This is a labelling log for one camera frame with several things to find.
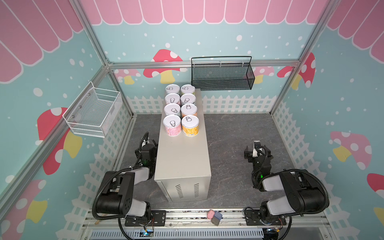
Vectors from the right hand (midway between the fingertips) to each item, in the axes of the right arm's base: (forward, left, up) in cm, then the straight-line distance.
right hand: (256, 145), depth 89 cm
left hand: (+1, +66, -4) cm, 66 cm away
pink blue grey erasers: (-36, +26, -9) cm, 46 cm away
